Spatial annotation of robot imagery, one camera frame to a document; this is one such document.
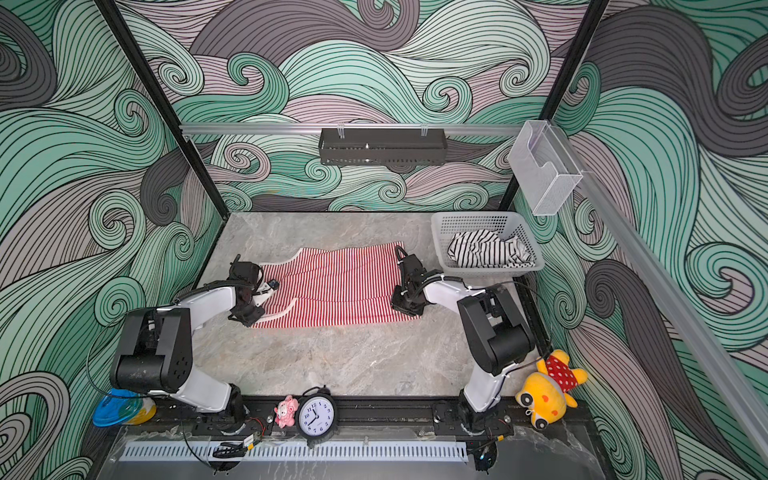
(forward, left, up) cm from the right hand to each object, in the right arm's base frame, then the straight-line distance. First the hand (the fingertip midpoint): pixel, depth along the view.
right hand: (395, 306), depth 93 cm
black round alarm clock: (-31, +20, +4) cm, 37 cm away
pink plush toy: (-30, +28, +4) cm, 42 cm away
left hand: (-2, +48, +2) cm, 48 cm away
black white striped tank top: (+23, -34, +1) cm, 41 cm away
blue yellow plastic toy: (-31, +64, +11) cm, 71 cm away
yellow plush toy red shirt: (-27, -35, +8) cm, 45 cm away
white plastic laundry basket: (+32, -42, +4) cm, 53 cm away
